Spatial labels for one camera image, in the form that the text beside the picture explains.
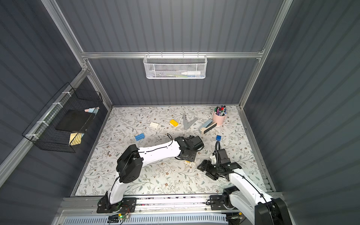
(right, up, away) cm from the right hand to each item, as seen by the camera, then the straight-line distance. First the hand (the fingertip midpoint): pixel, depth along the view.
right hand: (202, 171), depth 83 cm
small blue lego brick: (+14, +18, +16) cm, 28 cm away
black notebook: (-71, +30, -6) cm, 78 cm away
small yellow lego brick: (-8, +7, -5) cm, 12 cm away
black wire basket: (-75, +25, -21) cm, 82 cm away
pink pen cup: (+15, +34, +18) cm, 42 cm away
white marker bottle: (-6, +62, +10) cm, 63 cm away
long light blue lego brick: (-43, +18, +17) cm, 49 cm away
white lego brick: (-34, +27, +23) cm, 49 cm away
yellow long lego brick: (-19, +29, +25) cm, 43 cm away
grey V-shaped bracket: (-8, +27, +23) cm, 36 cm away
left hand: (-5, +6, +2) cm, 8 cm away
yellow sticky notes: (-59, +23, -22) cm, 67 cm away
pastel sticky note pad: (-65, +37, 0) cm, 75 cm away
